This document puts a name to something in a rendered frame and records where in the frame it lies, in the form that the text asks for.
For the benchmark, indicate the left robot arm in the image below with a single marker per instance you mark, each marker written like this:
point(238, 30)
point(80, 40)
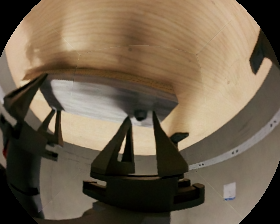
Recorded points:
point(31, 202)

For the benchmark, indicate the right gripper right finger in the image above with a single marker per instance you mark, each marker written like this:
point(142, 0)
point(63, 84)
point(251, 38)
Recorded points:
point(169, 160)

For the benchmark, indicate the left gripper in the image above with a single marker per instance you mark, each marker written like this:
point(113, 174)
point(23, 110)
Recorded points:
point(24, 160)

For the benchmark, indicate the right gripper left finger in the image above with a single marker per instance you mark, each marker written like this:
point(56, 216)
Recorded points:
point(107, 160)

